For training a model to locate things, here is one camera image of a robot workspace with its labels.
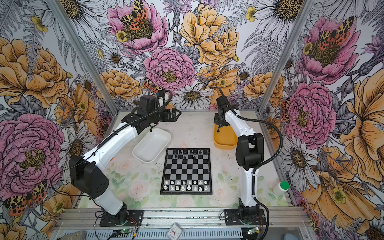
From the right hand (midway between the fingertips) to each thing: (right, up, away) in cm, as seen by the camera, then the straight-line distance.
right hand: (220, 125), depth 97 cm
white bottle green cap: (+27, -31, -22) cm, 46 cm away
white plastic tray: (-45, -13, +3) cm, 47 cm away
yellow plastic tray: (+5, -9, +7) cm, 13 cm away
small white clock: (-25, -48, -28) cm, 61 cm away
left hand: (-27, +5, -16) cm, 32 cm away
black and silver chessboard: (-21, -27, -8) cm, 35 cm away
